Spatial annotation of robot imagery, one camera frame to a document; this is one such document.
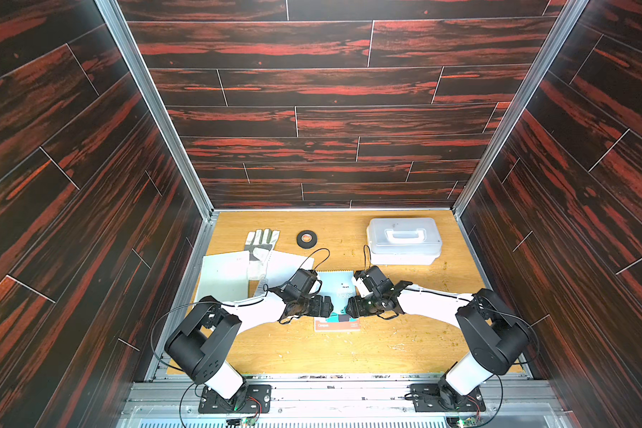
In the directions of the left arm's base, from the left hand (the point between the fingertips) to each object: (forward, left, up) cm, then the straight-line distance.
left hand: (325, 309), depth 90 cm
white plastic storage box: (+23, -28, +10) cm, 38 cm away
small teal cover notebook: (+9, -5, -1) cm, 11 cm away
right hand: (+2, -11, -2) cm, 11 cm away
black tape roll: (+31, +8, -1) cm, 32 cm away
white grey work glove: (+27, +27, 0) cm, 38 cm away
